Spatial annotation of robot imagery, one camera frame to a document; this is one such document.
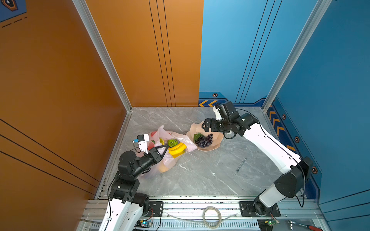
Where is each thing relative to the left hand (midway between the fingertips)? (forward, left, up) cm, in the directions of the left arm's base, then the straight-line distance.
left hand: (169, 145), depth 66 cm
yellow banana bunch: (+8, -2, -20) cm, 22 cm away
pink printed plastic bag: (+9, +9, -7) cm, 14 cm away
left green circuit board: (-28, +13, -29) cm, 42 cm away
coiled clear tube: (-25, -21, -28) cm, 43 cm away
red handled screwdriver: (-29, -70, -27) cm, 81 cm away
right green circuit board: (-26, -50, -27) cm, 63 cm away
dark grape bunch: (+16, -17, -22) cm, 33 cm away
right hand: (+14, -20, -4) cm, 25 cm away
